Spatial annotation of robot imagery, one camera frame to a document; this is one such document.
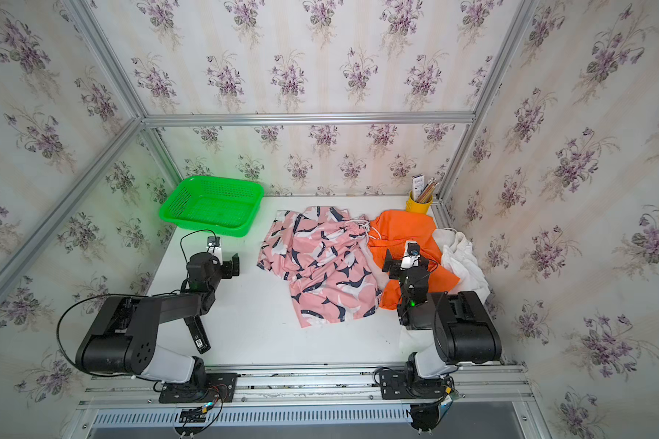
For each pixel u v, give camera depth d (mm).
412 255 762
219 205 1171
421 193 1069
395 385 734
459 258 966
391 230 1053
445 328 456
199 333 800
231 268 863
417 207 1077
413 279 697
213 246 798
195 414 716
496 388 744
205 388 704
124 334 447
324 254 983
